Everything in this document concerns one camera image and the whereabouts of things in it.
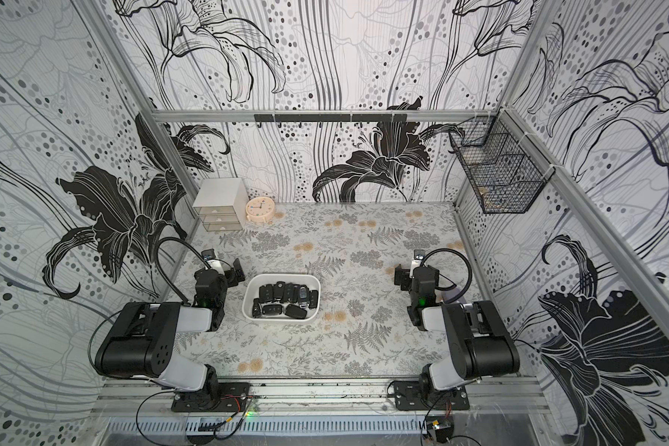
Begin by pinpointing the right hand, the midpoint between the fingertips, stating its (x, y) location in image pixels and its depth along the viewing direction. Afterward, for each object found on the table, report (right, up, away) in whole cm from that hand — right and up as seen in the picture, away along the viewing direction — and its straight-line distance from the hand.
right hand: (419, 262), depth 94 cm
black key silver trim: (-39, -10, -5) cm, 41 cm away
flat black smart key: (-42, -15, -6) cm, 45 cm away
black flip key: (-48, -9, -4) cm, 49 cm away
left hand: (-66, -1, 0) cm, 66 cm away
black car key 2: (-44, -9, -4) cm, 45 cm away
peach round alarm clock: (-61, +20, +21) cm, 68 cm away
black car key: (-52, -10, -4) cm, 53 cm away
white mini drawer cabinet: (-73, +21, +10) cm, 77 cm away
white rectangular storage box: (-56, -8, -6) cm, 57 cm away
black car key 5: (-49, -14, -6) cm, 52 cm away
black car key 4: (-54, -14, -6) cm, 56 cm away
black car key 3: (-36, -12, -4) cm, 38 cm away
